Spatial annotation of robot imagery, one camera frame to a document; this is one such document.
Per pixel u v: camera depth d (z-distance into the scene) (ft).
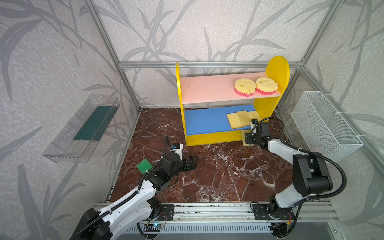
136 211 1.86
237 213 2.49
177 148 2.37
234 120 3.05
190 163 2.37
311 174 1.50
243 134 3.26
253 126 2.78
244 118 3.07
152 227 2.37
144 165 2.97
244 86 2.32
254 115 3.15
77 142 2.07
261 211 2.41
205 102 2.30
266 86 2.31
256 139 2.42
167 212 2.42
